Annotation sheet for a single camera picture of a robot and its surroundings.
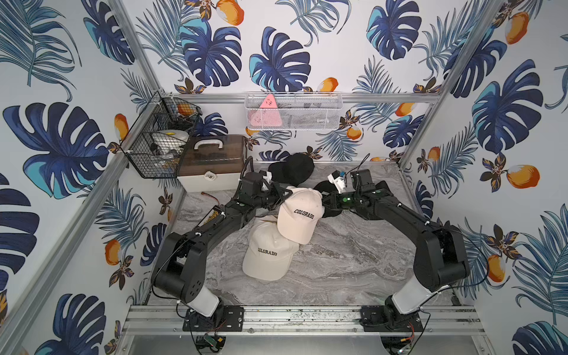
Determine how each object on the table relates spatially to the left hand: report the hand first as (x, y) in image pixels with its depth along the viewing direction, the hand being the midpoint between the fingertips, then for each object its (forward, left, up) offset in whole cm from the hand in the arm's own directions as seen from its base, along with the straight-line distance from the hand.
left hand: (293, 187), depth 81 cm
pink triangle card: (+28, +12, +12) cm, 32 cm away
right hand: (0, -11, -8) cm, 14 cm away
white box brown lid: (+15, +35, -4) cm, 39 cm away
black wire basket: (+10, +53, +7) cm, 54 cm away
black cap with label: (+3, -13, -1) cm, 14 cm away
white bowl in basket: (+9, +45, +11) cm, 47 cm away
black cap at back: (+28, +1, -20) cm, 34 cm away
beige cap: (-7, -3, -6) cm, 10 cm away
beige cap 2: (-19, +8, -16) cm, 26 cm away
